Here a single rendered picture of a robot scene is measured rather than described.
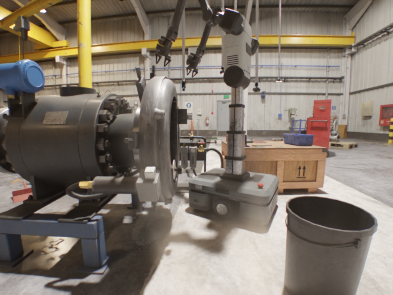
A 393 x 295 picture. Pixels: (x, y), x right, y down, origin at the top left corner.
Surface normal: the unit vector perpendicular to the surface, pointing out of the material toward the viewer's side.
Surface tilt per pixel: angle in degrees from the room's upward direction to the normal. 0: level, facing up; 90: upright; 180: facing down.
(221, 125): 90
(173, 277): 0
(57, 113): 62
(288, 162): 90
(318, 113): 90
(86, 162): 108
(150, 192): 112
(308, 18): 90
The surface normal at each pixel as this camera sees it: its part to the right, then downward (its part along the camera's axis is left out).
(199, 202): -0.52, 0.11
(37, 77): 1.00, 0.00
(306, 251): -0.88, 0.11
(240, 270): 0.00, -0.99
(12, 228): 0.00, 0.12
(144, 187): 0.00, 0.49
